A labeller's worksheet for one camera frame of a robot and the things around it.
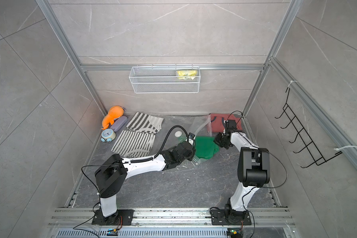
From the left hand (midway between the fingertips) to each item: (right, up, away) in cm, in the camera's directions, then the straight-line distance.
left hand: (194, 144), depth 85 cm
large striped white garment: (-41, -2, +16) cm, 44 cm away
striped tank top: (-36, +13, +29) cm, 48 cm away
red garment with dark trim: (+21, +14, +29) cm, 38 cm away
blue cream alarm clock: (-59, +5, +17) cm, 62 cm away
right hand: (+16, +1, +11) cm, 20 cm away
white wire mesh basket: (-19, +43, +16) cm, 50 cm away
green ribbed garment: (+9, -3, +11) cm, 15 cm away
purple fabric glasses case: (-56, +13, +25) cm, 62 cm away
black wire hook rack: (+49, +7, -18) cm, 53 cm away
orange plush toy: (-59, +22, +26) cm, 68 cm away
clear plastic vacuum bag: (+4, +12, +13) cm, 18 cm away
